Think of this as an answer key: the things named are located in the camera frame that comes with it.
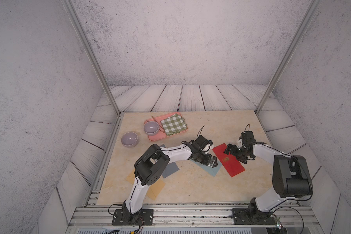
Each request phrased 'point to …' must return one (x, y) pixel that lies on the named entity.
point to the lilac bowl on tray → (151, 128)
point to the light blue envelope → (212, 170)
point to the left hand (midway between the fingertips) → (214, 164)
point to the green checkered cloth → (173, 124)
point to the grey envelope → (171, 168)
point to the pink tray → (161, 134)
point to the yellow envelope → (153, 189)
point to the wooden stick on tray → (159, 125)
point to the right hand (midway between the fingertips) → (231, 153)
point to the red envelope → (231, 164)
